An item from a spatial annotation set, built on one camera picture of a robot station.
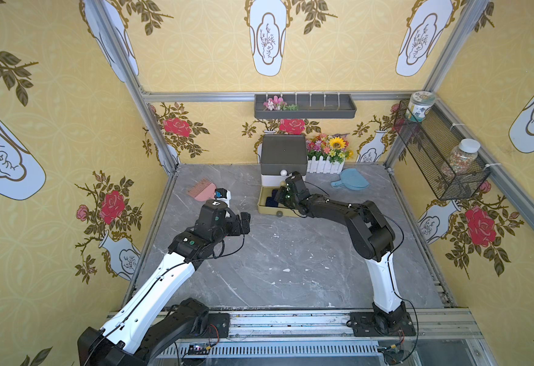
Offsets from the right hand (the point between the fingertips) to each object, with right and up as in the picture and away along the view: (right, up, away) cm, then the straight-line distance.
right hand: (282, 187), depth 103 cm
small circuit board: (-28, -51, -29) cm, 66 cm away
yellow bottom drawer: (0, -10, -4) cm, 11 cm away
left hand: (-19, -9, -25) cm, 33 cm away
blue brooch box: (-5, -7, +2) cm, 9 cm away
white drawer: (-4, +3, -3) cm, 6 cm away
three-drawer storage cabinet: (-1, +15, -1) cm, 15 cm away
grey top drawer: (0, +8, -7) cm, 11 cm away
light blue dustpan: (+35, +4, +12) cm, 37 cm away
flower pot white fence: (+21, +16, +5) cm, 27 cm away
